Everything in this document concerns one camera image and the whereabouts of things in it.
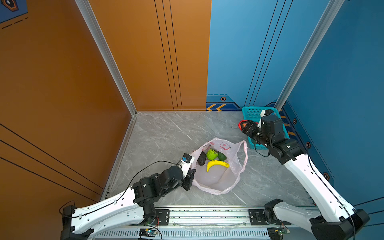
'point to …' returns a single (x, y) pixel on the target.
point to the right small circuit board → (277, 233)
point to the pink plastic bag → (219, 180)
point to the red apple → (239, 124)
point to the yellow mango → (215, 162)
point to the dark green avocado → (221, 156)
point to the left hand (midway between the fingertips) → (196, 170)
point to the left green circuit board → (148, 232)
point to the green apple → (211, 154)
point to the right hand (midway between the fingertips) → (242, 125)
